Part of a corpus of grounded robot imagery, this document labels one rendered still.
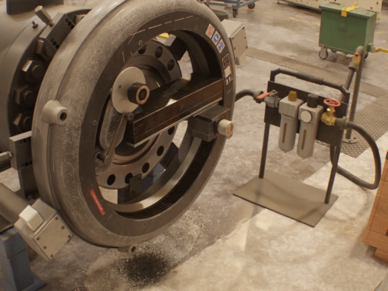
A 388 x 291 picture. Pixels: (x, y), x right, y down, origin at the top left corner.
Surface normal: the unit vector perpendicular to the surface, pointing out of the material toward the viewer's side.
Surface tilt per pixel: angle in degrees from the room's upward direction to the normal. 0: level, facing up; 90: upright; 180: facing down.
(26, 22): 27
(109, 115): 75
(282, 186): 0
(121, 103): 90
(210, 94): 90
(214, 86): 90
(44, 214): 23
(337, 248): 0
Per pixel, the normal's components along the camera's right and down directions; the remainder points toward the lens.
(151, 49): 0.79, 0.30
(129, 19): 0.58, -0.08
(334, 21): -0.56, 0.36
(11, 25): -0.29, -0.59
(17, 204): -0.07, -0.83
